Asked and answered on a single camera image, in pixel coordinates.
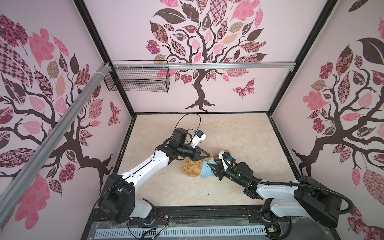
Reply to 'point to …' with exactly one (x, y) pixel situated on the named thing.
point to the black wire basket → (138, 80)
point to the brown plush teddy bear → (193, 167)
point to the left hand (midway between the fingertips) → (208, 157)
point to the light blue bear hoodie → (206, 171)
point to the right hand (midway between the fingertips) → (211, 161)
